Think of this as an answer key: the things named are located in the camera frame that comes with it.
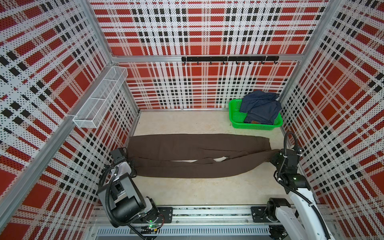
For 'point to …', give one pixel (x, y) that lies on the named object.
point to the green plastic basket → (237, 118)
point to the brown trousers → (182, 156)
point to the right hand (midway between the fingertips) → (279, 154)
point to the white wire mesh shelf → (92, 112)
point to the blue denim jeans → (262, 107)
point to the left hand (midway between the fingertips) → (134, 165)
